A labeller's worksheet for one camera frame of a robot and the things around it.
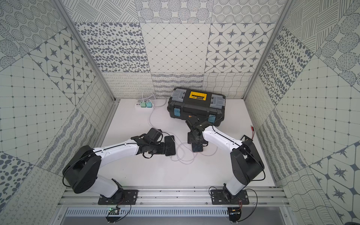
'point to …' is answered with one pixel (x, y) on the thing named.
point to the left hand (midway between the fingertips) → (164, 146)
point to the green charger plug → (143, 105)
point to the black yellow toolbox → (184, 103)
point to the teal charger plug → (149, 104)
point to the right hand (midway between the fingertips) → (197, 141)
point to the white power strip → (138, 106)
